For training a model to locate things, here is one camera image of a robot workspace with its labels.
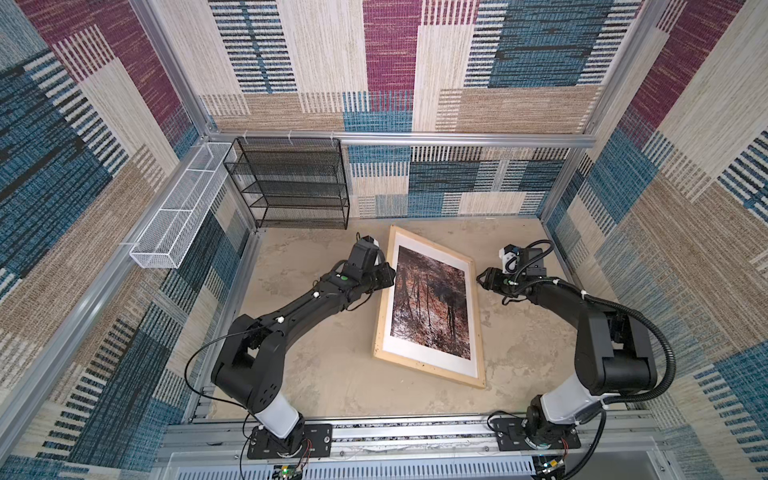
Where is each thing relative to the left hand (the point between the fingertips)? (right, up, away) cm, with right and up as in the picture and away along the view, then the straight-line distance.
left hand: (394, 269), depth 87 cm
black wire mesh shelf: (-36, +30, +22) cm, 52 cm away
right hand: (+28, -4, +7) cm, 30 cm away
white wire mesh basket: (-69, +8, +4) cm, 69 cm away
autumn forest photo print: (+10, -10, 0) cm, 14 cm away
